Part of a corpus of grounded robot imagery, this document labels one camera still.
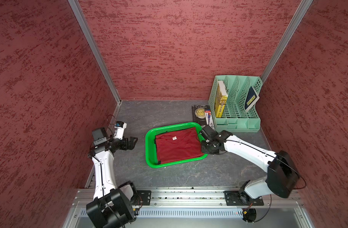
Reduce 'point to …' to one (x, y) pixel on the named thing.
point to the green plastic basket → (150, 150)
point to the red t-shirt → (178, 145)
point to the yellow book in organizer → (221, 98)
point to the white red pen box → (208, 118)
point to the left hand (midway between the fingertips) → (129, 140)
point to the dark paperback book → (198, 113)
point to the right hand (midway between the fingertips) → (203, 151)
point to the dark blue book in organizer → (251, 99)
